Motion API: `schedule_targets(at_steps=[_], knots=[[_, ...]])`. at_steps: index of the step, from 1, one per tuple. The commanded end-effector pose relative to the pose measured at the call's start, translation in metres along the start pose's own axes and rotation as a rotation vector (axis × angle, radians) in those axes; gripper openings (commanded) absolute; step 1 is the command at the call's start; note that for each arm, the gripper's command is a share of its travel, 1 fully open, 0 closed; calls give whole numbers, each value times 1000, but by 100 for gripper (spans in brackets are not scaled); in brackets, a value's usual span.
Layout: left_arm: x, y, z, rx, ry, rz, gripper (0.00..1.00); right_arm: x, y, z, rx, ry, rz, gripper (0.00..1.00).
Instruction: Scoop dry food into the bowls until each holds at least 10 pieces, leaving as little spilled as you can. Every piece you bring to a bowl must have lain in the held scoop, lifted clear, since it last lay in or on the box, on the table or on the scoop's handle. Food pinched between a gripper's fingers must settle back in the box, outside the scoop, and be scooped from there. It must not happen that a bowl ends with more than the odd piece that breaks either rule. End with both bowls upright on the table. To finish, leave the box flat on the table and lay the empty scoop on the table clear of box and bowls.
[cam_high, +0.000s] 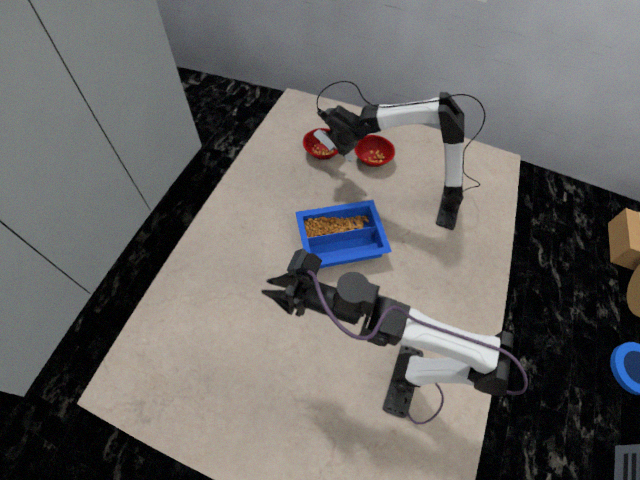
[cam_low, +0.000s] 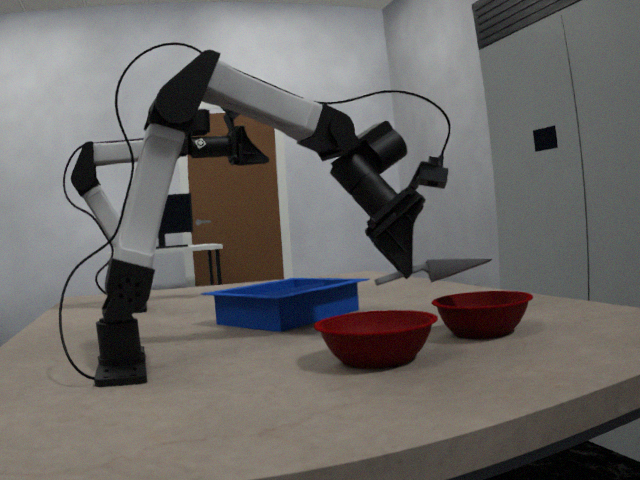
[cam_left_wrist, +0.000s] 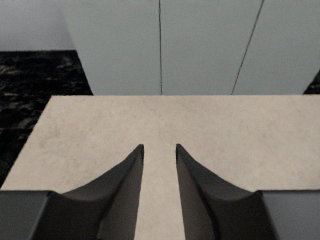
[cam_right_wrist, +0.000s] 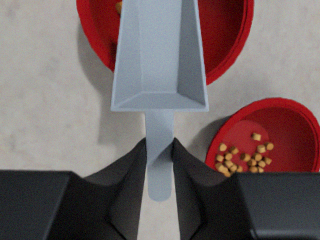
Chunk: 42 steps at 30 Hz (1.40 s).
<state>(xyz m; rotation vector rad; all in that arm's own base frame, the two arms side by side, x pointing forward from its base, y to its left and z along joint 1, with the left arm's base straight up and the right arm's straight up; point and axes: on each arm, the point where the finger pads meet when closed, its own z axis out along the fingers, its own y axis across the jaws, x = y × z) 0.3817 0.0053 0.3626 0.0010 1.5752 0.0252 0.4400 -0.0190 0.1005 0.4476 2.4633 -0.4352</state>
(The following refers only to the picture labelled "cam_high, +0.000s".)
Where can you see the grey scoop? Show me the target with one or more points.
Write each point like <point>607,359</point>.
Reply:
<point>321,135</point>

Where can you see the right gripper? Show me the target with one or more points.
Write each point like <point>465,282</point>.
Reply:
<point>342,145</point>

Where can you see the dark red bowl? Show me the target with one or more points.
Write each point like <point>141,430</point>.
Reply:
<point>374,143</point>
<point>310,140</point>

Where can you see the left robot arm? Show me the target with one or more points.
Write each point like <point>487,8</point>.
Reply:
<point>356,295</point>

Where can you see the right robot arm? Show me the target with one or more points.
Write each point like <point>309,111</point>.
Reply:
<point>451,119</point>

